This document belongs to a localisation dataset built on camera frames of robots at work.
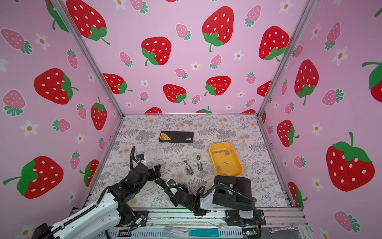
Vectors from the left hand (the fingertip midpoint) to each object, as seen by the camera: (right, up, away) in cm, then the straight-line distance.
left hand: (154, 166), depth 83 cm
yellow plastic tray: (+43, +1, +13) cm, 45 cm away
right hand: (+8, -13, -1) cm, 15 cm away
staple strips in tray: (+45, +5, +15) cm, 48 cm away
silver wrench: (+72, -27, -11) cm, 77 cm away
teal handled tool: (+31, -29, -12) cm, 45 cm away
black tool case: (+9, +15, +22) cm, 28 cm away
